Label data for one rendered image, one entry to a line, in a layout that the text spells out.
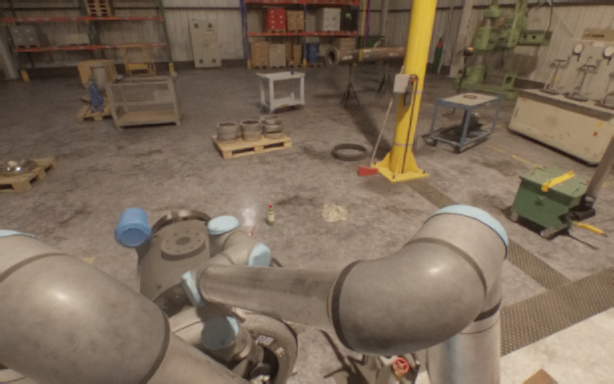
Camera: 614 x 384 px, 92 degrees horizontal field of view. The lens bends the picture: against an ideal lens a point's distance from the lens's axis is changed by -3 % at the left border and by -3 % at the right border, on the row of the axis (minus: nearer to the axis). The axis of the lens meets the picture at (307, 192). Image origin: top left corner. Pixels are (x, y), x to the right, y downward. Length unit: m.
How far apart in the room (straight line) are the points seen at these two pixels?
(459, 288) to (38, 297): 0.42
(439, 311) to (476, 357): 0.18
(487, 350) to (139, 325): 0.46
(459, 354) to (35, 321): 0.51
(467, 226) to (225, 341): 0.66
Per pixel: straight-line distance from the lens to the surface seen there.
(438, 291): 0.37
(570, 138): 6.57
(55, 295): 0.39
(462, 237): 0.43
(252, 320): 1.27
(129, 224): 1.75
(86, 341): 0.38
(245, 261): 0.84
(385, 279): 0.37
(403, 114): 4.32
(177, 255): 1.62
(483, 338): 0.53
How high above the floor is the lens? 1.90
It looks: 29 degrees down
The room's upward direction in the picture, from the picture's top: straight up
